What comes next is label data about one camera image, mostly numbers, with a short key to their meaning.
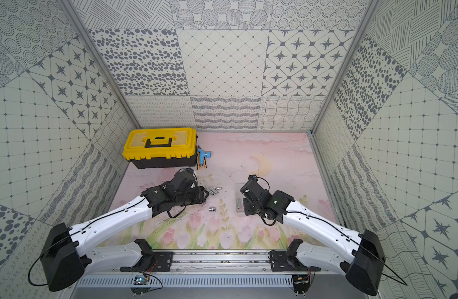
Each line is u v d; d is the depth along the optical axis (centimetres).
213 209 86
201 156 106
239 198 90
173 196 59
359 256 39
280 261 74
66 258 38
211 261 76
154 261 73
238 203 90
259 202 57
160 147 92
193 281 70
